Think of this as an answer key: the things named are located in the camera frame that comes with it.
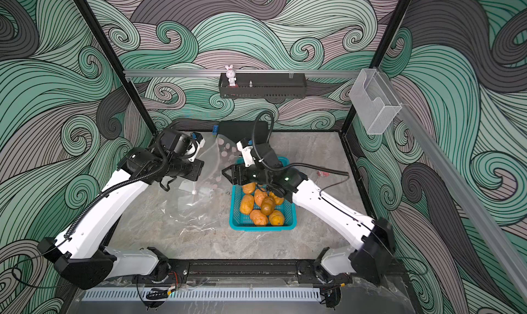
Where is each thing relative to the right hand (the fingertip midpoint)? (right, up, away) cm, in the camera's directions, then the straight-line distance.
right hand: (229, 171), depth 70 cm
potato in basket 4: (+18, -20, +10) cm, 28 cm away
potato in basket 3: (+19, -15, +17) cm, 29 cm away
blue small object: (-16, +18, +48) cm, 54 cm away
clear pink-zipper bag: (-2, +5, +16) cm, 17 cm away
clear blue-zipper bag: (-17, -18, +19) cm, 31 cm away
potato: (+14, -15, +12) cm, 24 cm away
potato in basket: (+11, -13, +18) cm, 25 cm away
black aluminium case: (-1, +18, +48) cm, 51 cm away
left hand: (-10, +2, 0) cm, 11 cm away
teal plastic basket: (+3, -24, +15) cm, 28 cm away
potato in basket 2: (+6, -10, +21) cm, 24 cm away
